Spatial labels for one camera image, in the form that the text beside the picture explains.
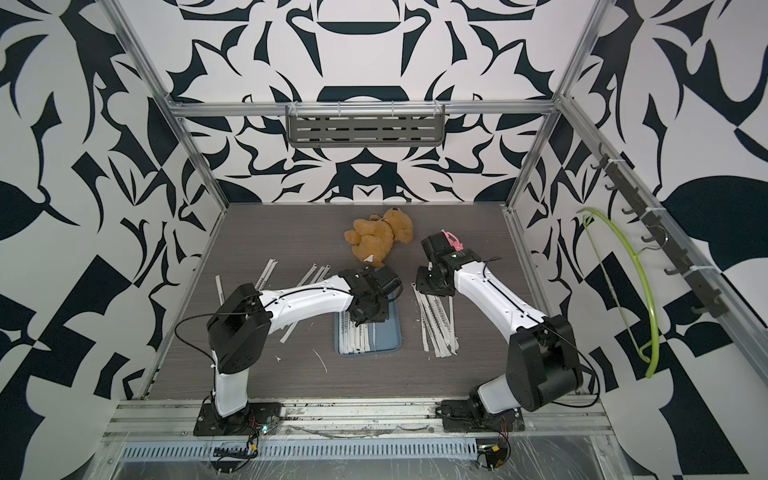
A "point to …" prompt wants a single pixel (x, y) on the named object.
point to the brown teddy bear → (373, 239)
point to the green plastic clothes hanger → (640, 351)
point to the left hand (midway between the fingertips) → (382, 310)
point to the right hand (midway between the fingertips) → (424, 281)
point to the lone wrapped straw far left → (219, 285)
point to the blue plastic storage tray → (385, 336)
